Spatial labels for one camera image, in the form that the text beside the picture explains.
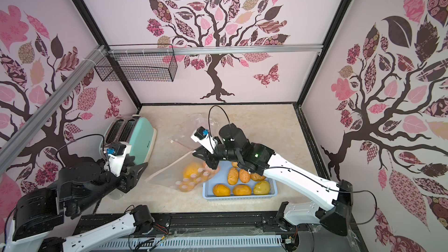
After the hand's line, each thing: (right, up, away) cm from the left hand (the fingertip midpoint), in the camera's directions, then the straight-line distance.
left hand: (139, 165), depth 58 cm
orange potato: (+15, -4, +11) cm, 19 cm away
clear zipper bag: (+8, -6, +7) cm, 13 cm away
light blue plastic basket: (+25, -16, +22) cm, 37 cm away
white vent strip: (+12, -35, +12) cm, 39 cm away
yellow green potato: (+46, -17, +22) cm, 54 cm away
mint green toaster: (-14, +10, +27) cm, 32 cm away
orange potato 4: (+38, -13, +26) cm, 48 cm away
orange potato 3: (+33, -12, +26) cm, 43 cm away
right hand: (+18, +4, +5) cm, 19 cm away
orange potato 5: (+44, -13, +24) cm, 52 cm away
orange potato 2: (+13, -13, +14) cm, 23 cm away
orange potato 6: (+37, -17, +20) cm, 45 cm away
